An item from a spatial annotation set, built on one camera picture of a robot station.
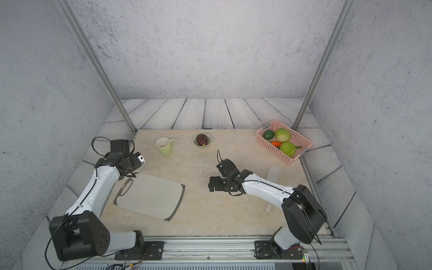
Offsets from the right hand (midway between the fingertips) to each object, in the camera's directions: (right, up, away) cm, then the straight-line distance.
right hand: (216, 186), depth 84 cm
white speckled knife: (+32, +3, +12) cm, 34 cm away
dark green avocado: (+34, +27, +28) cm, 51 cm away
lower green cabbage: (+41, +18, +14) cm, 47 cm away
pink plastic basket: (+52, +23, +24) cm, 62 cm away
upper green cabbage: (+42, +26, +23) cm, 54 cm away
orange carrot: (+37, +21, +21) cm, 47 cm away
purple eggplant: (-10, +23, +26) cm, 36 cm away
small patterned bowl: (-15, +22, +26) cm, 37 cm away
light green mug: (-30, +20, +16) cm, 39 cm away
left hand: (-40, +11, 0) cm, 41 cm away
